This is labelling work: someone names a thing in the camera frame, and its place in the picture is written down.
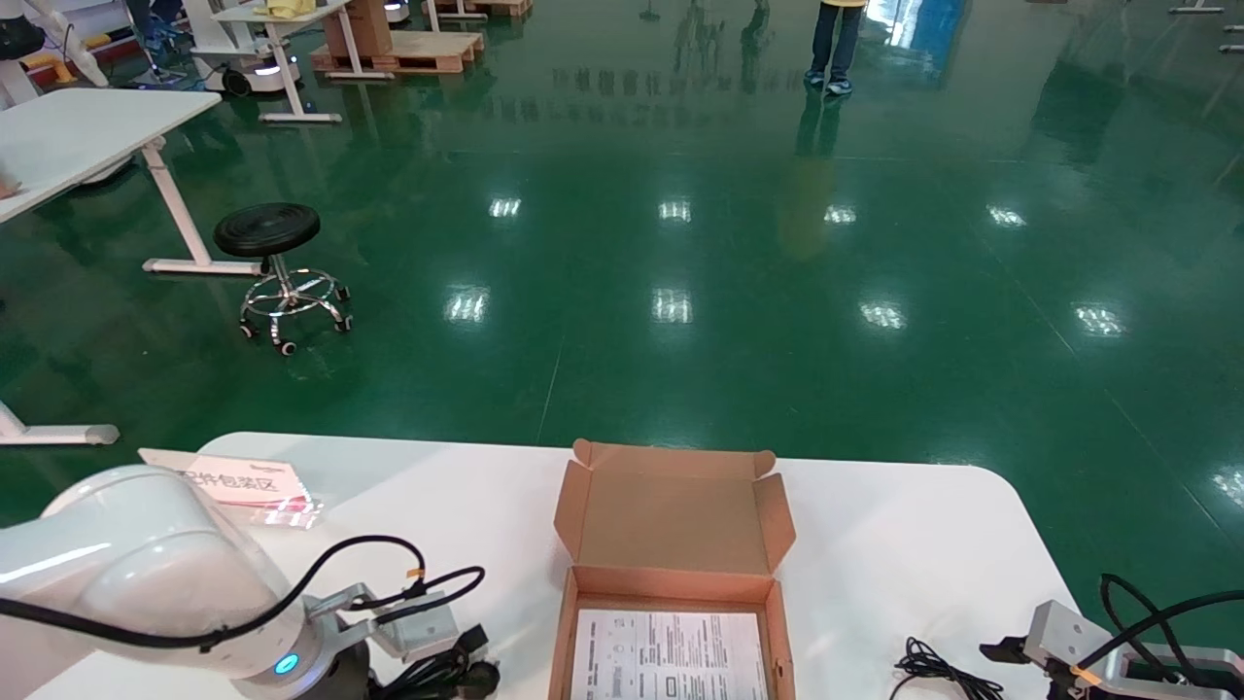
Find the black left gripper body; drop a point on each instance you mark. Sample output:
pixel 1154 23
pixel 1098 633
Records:
pixel 348 676

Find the yellow cloth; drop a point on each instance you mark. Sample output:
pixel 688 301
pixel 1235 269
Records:
pixel 284 8

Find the open brown cardboard box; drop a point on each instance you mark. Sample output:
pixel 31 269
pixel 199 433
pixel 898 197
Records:
pixel 671 525

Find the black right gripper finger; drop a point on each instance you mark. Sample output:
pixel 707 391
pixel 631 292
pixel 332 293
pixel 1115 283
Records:
pixel 1011 651

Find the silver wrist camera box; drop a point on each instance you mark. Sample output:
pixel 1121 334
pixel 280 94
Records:
pixel 1064 632
pixel 418 630

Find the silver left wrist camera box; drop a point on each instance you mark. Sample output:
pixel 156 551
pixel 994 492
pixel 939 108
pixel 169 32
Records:
pixel 418 630

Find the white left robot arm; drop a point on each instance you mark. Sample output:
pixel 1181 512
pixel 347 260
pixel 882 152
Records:
pixel 146 574

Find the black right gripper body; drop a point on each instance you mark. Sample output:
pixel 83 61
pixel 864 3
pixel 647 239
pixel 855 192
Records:
pixel 1195 688

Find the brown carton on pallet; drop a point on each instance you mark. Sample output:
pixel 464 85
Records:
pixel 360 27

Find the small white table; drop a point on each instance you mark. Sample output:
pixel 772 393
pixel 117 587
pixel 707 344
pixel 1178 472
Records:
pixel 282 58

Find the white table foot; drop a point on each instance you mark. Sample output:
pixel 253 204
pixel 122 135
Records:
pixel 58 435

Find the black round rolling stool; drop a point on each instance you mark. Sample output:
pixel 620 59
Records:
pixel 267 228

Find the standing person in dark trousers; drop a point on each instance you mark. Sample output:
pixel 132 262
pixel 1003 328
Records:
pixel 836 39

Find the acrylic sign with pink label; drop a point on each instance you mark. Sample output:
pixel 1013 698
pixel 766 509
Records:
pixel 243 483

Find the large white desk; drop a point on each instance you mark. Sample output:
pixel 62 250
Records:
pixel 78 131

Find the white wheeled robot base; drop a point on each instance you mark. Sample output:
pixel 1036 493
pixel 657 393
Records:
pixel 258 76

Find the wooden pallet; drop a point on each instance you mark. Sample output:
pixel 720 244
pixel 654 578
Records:
pixel 408 51

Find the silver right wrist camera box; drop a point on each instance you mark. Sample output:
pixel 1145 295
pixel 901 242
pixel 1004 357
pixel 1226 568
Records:
pixel 1064 632

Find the white printed instruction sheet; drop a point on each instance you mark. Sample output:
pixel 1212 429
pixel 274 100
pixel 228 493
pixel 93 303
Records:
pixel 671 656

